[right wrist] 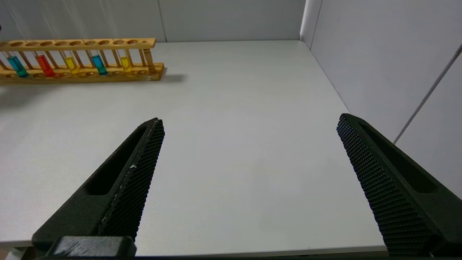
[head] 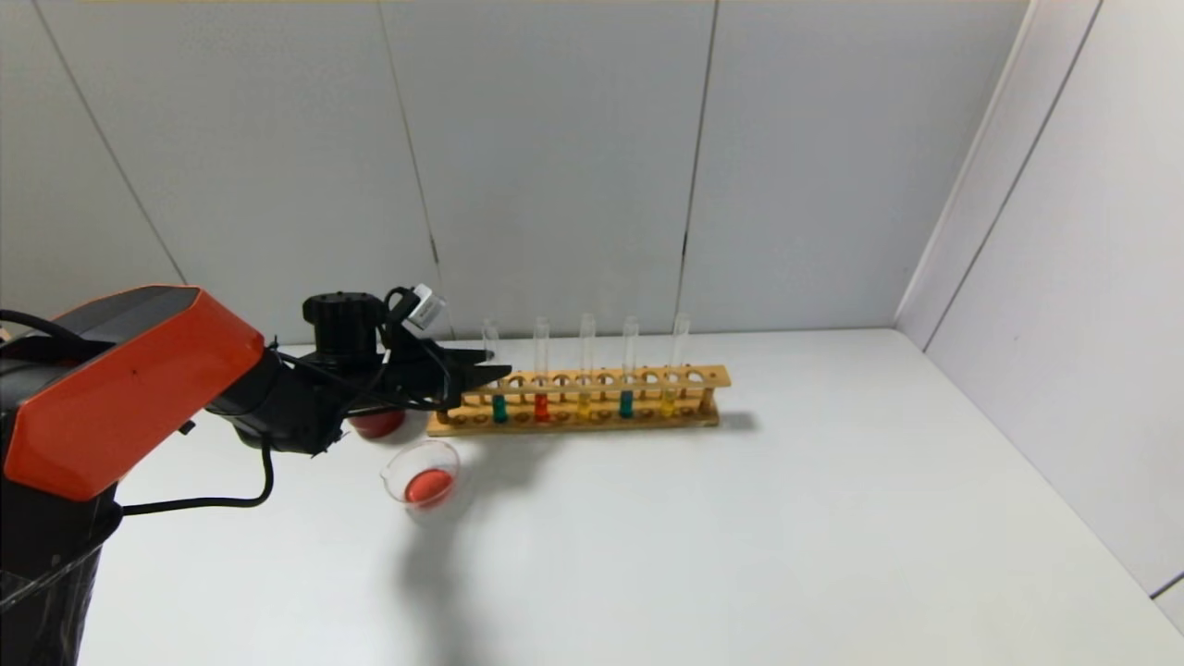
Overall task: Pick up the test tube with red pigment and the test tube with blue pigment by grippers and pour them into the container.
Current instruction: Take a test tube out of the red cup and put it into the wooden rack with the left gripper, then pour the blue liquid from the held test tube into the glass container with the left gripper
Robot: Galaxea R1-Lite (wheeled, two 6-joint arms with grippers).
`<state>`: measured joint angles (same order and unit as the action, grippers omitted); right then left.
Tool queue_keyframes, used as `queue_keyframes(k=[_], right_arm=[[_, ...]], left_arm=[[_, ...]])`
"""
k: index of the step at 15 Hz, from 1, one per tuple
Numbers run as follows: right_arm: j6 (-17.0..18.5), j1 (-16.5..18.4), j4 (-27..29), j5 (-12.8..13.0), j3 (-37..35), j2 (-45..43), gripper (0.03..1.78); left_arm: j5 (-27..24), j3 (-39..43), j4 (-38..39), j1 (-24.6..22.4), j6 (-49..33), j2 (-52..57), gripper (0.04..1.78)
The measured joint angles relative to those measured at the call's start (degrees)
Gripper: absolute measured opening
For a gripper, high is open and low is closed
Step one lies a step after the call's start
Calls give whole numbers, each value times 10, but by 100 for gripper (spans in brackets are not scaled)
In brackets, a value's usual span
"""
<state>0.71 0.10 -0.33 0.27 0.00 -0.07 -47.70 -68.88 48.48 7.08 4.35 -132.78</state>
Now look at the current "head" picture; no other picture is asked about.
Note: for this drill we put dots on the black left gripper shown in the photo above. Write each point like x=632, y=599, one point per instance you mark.
x=442, y=376

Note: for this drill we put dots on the orange and black left arm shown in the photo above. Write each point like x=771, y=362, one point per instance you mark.
x=129, y=388

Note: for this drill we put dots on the red pigment test tube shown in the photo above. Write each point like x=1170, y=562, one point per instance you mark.
x=541, y=408

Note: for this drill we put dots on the yellow pigment test tube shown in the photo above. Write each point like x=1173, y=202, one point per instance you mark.
x=669, y=402
x=585, y=405

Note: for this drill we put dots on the wooden test tube rack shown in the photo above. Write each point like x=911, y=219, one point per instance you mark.
x=592, y=427

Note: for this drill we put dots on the dark red cup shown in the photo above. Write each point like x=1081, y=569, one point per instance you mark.
x=379, y=425

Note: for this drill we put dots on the clear glass beaker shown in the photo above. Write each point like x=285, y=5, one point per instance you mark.
x=458, y=504

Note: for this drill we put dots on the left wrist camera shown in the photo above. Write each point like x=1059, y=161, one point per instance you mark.
x=427, y=305

